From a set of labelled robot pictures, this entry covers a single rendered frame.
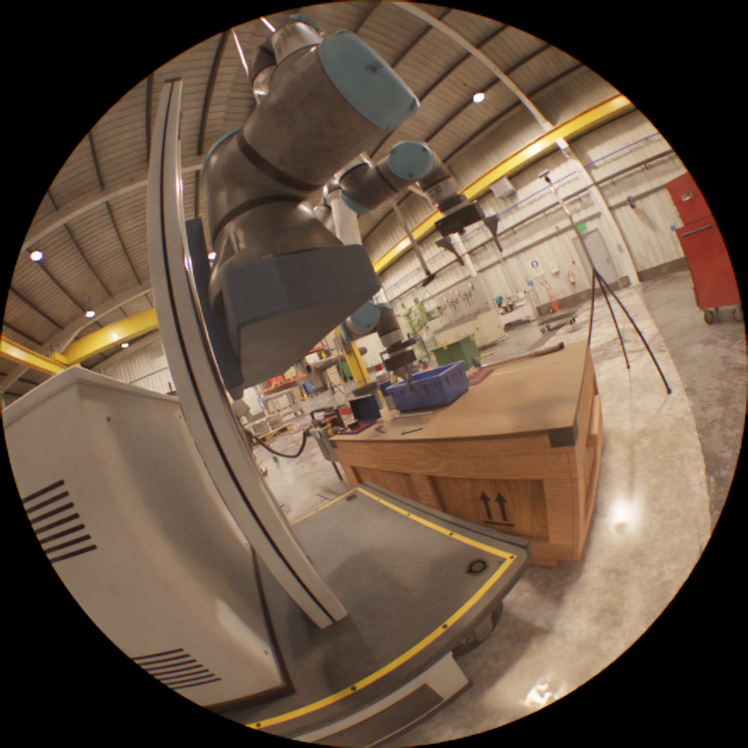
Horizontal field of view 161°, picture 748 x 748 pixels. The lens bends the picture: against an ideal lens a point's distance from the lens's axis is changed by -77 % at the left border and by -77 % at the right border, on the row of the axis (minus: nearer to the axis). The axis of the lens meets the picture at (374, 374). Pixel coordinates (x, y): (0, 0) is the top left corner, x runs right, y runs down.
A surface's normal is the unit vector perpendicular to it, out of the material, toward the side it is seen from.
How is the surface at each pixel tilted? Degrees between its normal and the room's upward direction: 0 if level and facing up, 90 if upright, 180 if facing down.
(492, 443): 90
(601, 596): 0
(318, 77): 115
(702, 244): 90
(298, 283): 90
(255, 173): 134
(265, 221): 70
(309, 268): 90
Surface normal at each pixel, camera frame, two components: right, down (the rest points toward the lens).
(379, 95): 0.25, 0.94
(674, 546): -0.37, -0.93
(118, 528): 0.47, -0.14
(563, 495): -0.71, 0.32
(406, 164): -0.27, 0.59
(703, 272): -0.93, 0.37
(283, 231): 0.23, -0.41
